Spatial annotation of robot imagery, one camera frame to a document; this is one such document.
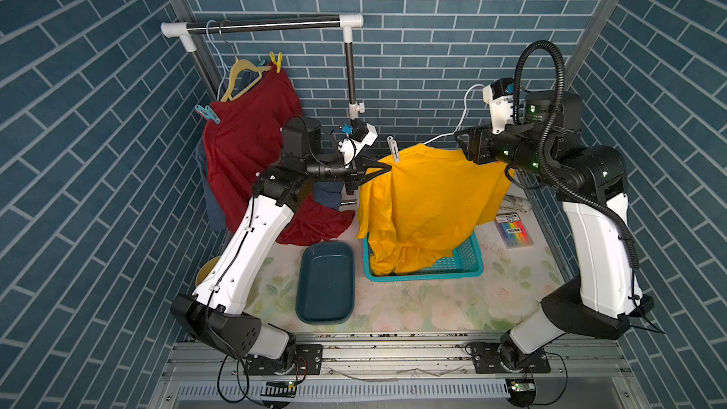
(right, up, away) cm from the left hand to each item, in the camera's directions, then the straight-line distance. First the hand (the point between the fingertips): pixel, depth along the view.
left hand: (394, 169), depth 60 cm
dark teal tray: (-20, -33, +25) cm, 46 cm away
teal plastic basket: (+24, -27, +27) cm, 45 cm away
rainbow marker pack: (+45, -19, +39) cm, 62 cm away
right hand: (+16, +8, -1) cm, 18 cm away
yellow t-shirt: (+6, -11, +15) cm, 20 cm away
